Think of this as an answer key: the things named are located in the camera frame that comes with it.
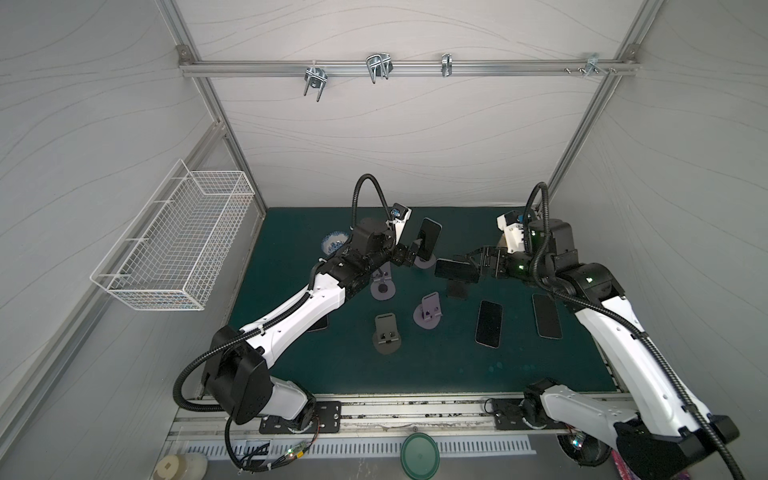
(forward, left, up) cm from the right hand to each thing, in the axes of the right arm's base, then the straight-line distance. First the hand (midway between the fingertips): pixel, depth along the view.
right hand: (485, 248), depth 70 cm
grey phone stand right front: (-6, +12, -25) cm, 28 cm away
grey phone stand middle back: (+5, +27, -30) cm, 41 cm away
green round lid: (-40, +15, -19) cm, 47 cm away
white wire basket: (-6, +74, +2) cm, 74 cm away
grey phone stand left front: (-14, +24, -25) cm, 37 cm away
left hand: (+7, +18, -2) cm, 19 cm away
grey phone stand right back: (+15, +13, -30) cm, 36 cm away
